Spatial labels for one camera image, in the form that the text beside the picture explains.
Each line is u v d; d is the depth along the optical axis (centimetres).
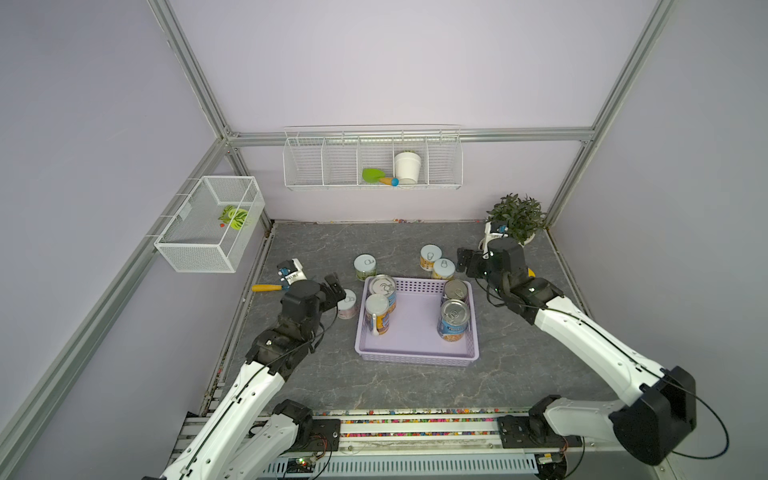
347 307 91
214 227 83
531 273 104
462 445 74
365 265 101
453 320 83
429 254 105
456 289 89
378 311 81
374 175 99
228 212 82
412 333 91
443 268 99
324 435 73
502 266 59
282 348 50
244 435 45
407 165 92
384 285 89
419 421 77
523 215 94
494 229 68
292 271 62
